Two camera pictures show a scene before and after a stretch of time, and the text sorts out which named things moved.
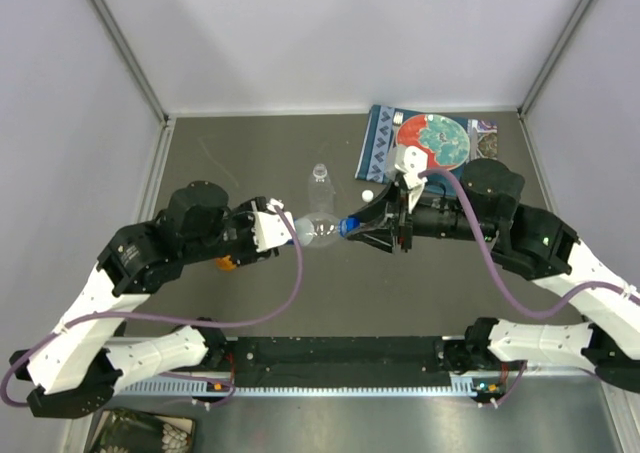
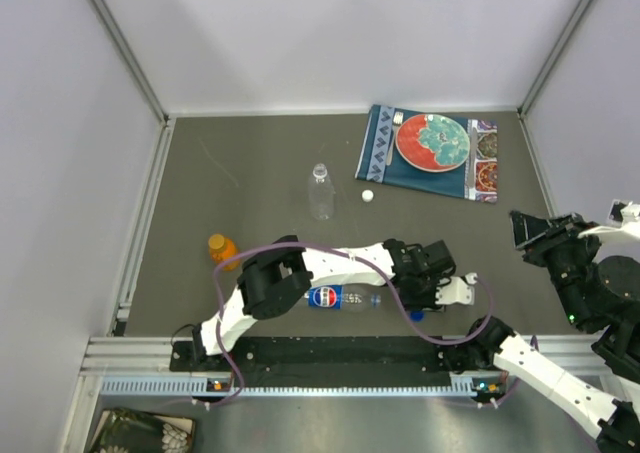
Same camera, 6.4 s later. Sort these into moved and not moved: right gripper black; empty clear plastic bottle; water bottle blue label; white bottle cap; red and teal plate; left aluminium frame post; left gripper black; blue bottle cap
Moved: blue bottle cap; water bottle blue label; left gripper black; right gripper black
Not moved: empty clear plastic bottle; left aluminium frame post; white bottle cap; red and teal plate
